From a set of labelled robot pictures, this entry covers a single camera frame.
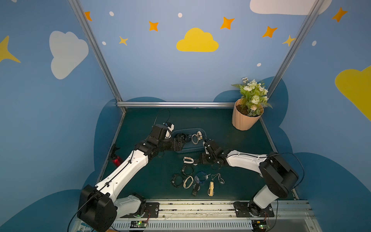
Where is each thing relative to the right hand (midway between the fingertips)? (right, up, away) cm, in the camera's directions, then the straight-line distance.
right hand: (203, 156), depth 92 cm
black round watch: (-11, -7, -5) cm, 14 cm away
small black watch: (-10, +11, +9) cm, 17 cm away
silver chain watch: (+9, -12, -8) cm, 17 cm away
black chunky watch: (-15, +13, +10) cm, 22 cm away
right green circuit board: (+25, -30, -21) cm, 44 cm away
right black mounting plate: (+19, -19, -25) cm, 37 cm away
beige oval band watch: (-5, +8, +8) cm, 12 cm away
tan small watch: (-2, +13, +9) cm, 16 cm away
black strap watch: (-5, -3, -1) cm, 6 cm away
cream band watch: (-12, -12, -10) cm, 20 cm away
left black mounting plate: (-30, -25, -17) cm, 42 cm away
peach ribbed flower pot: (+28, +23, +8) cm, 37 cm away
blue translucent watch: (-2, -11, -7) cm, 13 cm away
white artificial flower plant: (+32, +39, -2) cm, 50 cm away
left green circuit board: (-35, -29, -21) cm, 50 cm away
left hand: (-14, +11, -13) cm, 22 cm away
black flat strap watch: (-5, -15, -10) cm, 19 cm away
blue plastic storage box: (-9, +5, +7) cm, 12 cm away
